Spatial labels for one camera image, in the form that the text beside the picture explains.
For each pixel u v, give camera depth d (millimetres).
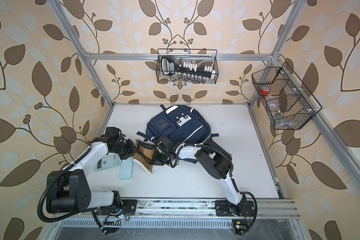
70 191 419
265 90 807
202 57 911
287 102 753
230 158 539
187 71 851
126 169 862
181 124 1019
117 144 711
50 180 427
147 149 937
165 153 732
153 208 753
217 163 523
